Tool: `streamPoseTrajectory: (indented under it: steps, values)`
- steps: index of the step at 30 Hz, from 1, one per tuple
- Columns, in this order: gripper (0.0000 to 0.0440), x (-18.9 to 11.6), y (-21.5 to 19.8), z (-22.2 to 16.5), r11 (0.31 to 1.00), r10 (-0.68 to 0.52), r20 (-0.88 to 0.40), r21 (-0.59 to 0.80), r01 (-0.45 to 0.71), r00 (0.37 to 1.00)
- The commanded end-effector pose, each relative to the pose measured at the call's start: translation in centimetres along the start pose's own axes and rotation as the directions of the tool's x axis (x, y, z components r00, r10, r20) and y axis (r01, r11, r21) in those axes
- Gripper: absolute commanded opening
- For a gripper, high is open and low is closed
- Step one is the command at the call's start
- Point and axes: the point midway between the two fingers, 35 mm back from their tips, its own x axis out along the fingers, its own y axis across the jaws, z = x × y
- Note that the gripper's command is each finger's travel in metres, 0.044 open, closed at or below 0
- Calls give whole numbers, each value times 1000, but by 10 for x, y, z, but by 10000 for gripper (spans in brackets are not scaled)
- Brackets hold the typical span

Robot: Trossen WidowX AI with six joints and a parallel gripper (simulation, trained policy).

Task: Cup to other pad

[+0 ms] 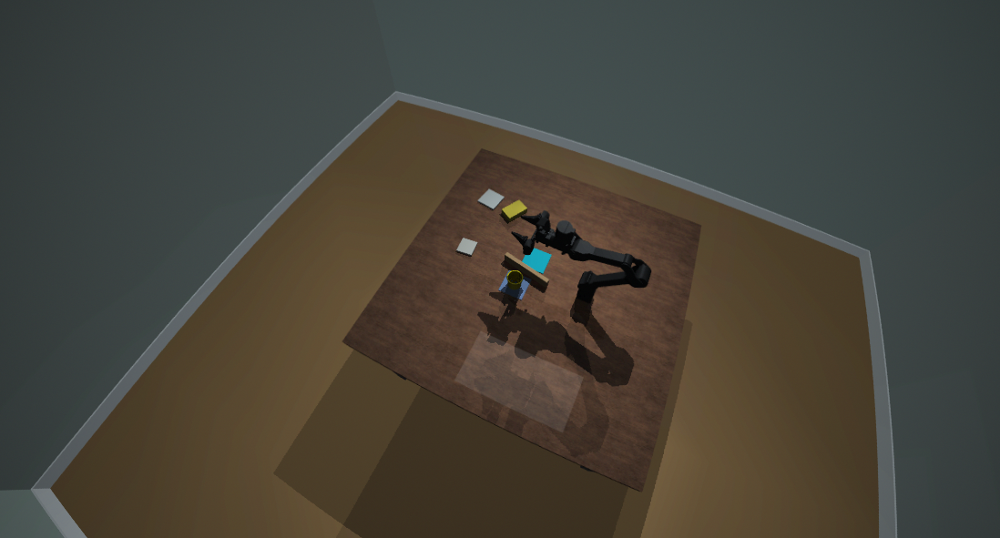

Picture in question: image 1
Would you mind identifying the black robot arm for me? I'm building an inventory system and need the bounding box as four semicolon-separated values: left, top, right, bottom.
536;217;651;303

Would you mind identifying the olive yellow rectangular block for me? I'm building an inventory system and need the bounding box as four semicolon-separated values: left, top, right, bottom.
502;199;527;222

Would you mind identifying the grey flat square pad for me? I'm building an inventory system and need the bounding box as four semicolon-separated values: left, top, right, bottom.
477;189;504;209

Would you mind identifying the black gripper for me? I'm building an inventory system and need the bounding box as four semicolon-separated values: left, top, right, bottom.
512;210;556;255

